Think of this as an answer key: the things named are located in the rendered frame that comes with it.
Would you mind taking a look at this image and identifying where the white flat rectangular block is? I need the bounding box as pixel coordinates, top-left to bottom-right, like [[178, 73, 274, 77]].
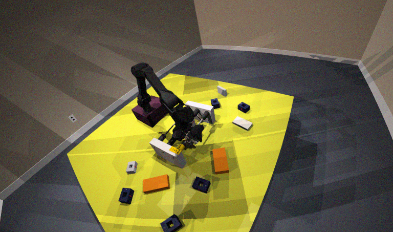
[[232, 117, 252, 130]]

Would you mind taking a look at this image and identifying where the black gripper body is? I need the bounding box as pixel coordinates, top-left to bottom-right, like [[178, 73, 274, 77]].
[[172, 121, 204, 137]]

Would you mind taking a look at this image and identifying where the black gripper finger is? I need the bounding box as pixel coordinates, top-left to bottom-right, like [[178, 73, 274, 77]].
[[193, 133, 202, 142]]

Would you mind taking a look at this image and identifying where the orange rectangular block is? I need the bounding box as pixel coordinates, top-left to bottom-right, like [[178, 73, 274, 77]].
[[143, 174, 170, 194], [212, 148, 229, 174]]

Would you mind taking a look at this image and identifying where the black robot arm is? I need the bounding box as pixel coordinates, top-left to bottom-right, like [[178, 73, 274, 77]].
[[131, 62, 194, 141]]

